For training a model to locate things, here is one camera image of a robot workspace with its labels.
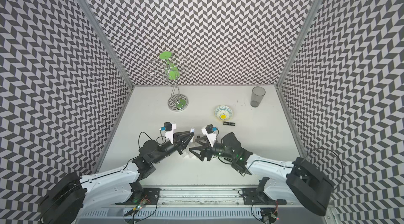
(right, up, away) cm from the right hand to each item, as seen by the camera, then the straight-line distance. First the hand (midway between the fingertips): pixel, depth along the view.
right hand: (194, 148), depth 72 cm
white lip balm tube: (-1, +9, -1) cm, 9 cm away
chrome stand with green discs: (-15, +40, +13) cm, 45 cm away
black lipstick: (+19, +8, +24) cm, 32 cm away
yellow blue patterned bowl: (+17, +14, +30) cm, 37 cm away
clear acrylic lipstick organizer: (-3, 0, -4) cm, 5 cm away
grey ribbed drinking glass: (+37, +26, +24) cm, 51 cm away
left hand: (0, +6, 0) cm, 6 cm away
